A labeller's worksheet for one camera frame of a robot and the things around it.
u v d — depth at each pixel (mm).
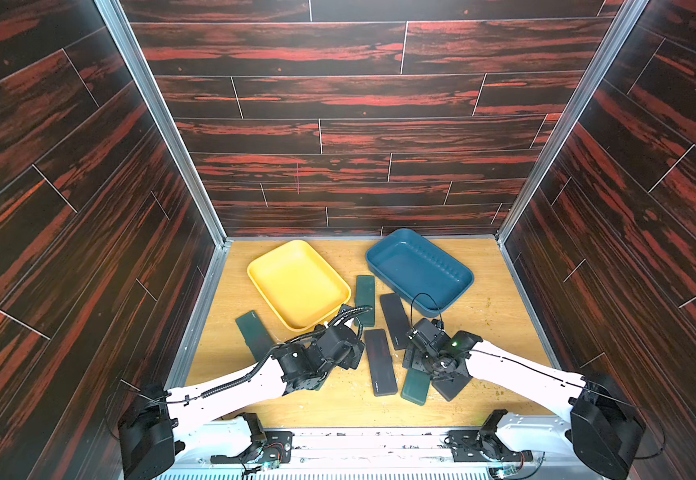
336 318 574
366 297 1006
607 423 406
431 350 639
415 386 828
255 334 936
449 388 822
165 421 402
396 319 954
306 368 551
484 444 651
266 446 733
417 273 1062
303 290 1065
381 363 867
